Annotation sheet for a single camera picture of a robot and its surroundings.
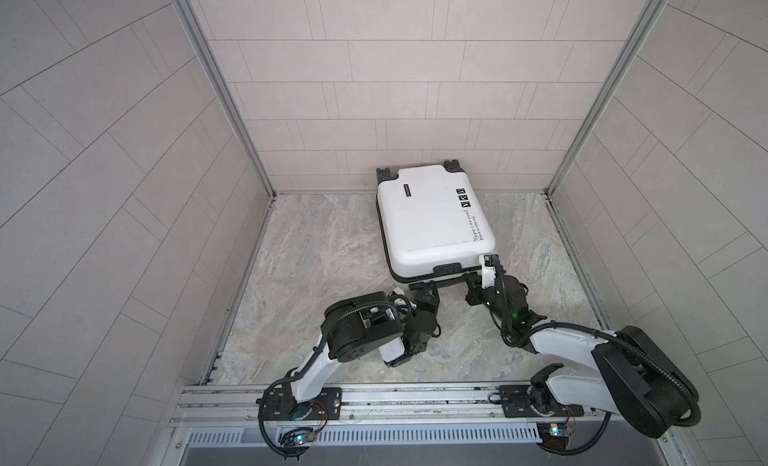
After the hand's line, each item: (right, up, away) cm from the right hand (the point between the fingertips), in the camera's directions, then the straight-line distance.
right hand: (462, 276), depth 87 cm
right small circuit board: (+17, -33, -19) cm, 42 cm away
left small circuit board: (-41, -31, -22) cm, 56 cm away
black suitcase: (-9, +15, -5) cm, 18 cm away
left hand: (-5, -1, -1) cm, 5 cm away
